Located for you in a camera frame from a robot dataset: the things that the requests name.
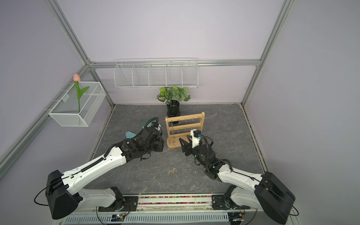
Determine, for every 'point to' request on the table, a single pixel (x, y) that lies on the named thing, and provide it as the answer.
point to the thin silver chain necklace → (189, 168)
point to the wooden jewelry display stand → (180, 126)
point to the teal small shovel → (130, 135)
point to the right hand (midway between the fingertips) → (183, 137)
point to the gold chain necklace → (172, 171)
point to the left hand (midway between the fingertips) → (162, 141)
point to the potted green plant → (175, 95)
